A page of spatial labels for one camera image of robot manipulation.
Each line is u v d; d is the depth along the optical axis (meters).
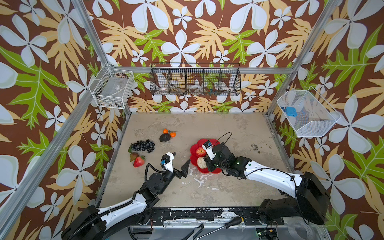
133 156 0.93
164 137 1.01
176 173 0.67
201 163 0.84
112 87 0.87
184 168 0.68
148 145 0.98
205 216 0.75
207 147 0.72
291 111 0.86
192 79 0.96
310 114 0.81
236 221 0.72
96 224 0.42
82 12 0.69
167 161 0.64
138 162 0.89
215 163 0.70
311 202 0.41
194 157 0.92
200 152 0.91
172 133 1.05
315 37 0.77
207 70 0.93
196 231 0.70
